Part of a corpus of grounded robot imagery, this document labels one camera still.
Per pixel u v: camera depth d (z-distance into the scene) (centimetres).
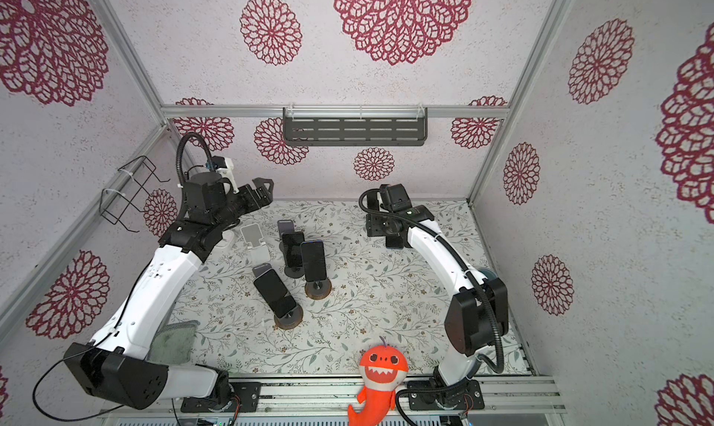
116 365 38
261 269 85
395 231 61
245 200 64
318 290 95
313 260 106
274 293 79
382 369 71
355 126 95
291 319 87
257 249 102
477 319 45
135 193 79
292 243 101
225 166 63
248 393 74
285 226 100
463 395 69
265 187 68
